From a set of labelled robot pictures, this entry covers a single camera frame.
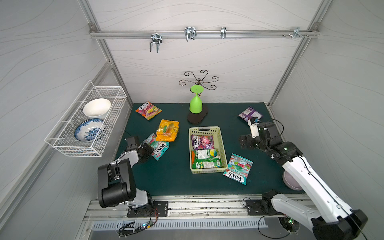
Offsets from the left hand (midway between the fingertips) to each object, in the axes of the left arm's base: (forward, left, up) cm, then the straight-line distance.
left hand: (152, 150), depth 93 cm
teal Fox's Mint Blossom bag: (+2, -4, 0) cm, 4 cm away
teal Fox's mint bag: (-10, -53, -1) cm, 54 cm away
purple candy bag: (+34, -69, 0) cm, 77 cm away
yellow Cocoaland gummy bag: (+14, -8, +2) cm, 16 cm away
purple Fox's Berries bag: (+6, -32, +1) cm, 32 cm away
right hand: (-1, -55, +20) cm, 59 cm away
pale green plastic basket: (+13, -36, +3) cm, 38 cm away
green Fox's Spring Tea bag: (-6, -33, +2) cm, 34 cm away
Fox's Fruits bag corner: (+34, +10, 0) cm, 35 cm away
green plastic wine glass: (+19, -27, +22) cm, 40 cm away
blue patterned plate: (-7, +19, +31) cm, 37 cm away
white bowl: (+8, +24, +30) cm, 39 cm away
